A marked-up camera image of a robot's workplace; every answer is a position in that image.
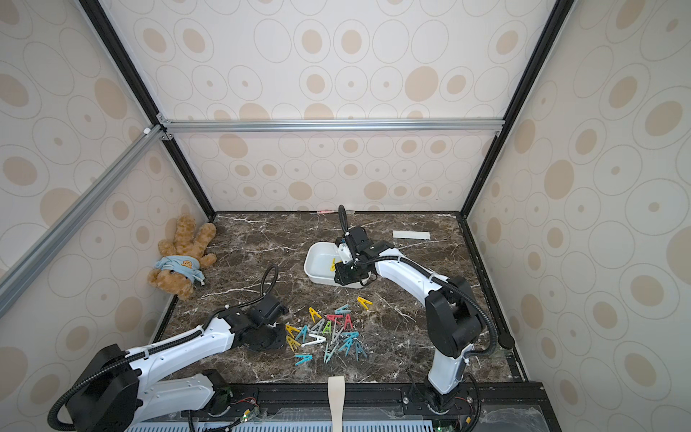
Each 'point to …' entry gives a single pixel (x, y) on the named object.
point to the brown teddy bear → (183, 258)
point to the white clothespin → (319, 339)
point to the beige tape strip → (336, 387)
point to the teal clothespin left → (303, 332)
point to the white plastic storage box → (319, 265)
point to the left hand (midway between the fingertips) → (292, 342)
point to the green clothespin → (327, 327)
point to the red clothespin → (348, 320)
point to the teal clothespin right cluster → (349, 341)
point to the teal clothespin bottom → (306, 357)
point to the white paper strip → (411, 234)
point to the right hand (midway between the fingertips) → (347, 275)
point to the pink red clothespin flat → (334, 316)
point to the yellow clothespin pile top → (313, 313)
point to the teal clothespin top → (345, 310)
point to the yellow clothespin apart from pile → (333, 265)
